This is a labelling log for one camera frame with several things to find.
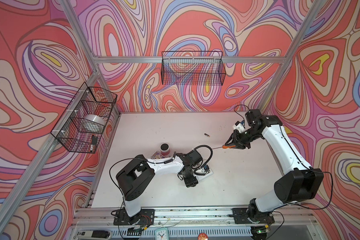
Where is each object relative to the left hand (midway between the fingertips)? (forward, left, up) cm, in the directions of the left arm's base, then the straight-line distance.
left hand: (194, 179), depth 86 cm
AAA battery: (+31, -11, +1) cm, 33 cm away
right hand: (+9, -17, +20) cm, 28 cm away
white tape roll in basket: (+19, +50, +32) cm, 63 cm away
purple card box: (+15, +23, +2) cm, 27 cm away
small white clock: (-26, +17, +2) cm, 31 cm away
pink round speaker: (+18, +18, +5) cm, 25 cm away
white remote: (-1, -4, +11) cm, 12 cm away
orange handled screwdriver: (+10, -15, +20) cm, 27 cm away
